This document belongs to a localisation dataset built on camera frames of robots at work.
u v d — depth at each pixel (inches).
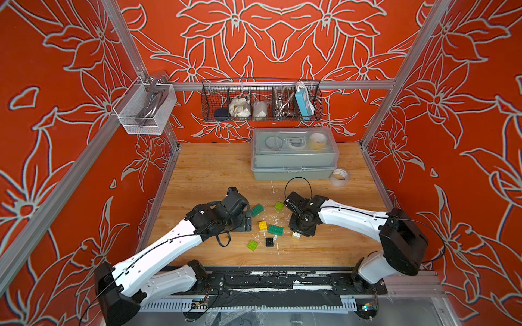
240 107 35.8
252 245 32.0
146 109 32.7
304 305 27.5
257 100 39.6
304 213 24.5
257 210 36.1
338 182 40.8
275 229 33.6
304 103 34.4
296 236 31.9
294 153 34.6
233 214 21.7
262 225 33.0
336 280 28.9
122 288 15.1
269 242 32.0
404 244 17.0
